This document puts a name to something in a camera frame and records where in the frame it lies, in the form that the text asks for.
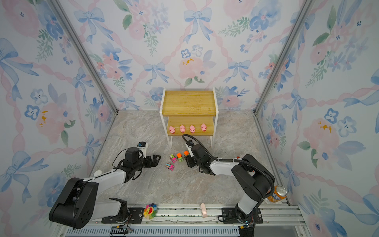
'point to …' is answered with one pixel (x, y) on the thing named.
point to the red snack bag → (237, 157)
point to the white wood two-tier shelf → (189, 112)
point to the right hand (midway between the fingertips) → (188, 154)
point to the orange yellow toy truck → (186, 153)
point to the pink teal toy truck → (169, 166)
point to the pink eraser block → (204, 210)
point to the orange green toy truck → (179, 156)
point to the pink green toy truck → (172, 158)
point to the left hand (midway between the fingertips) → (154, 155)
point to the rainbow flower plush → (150, 211)
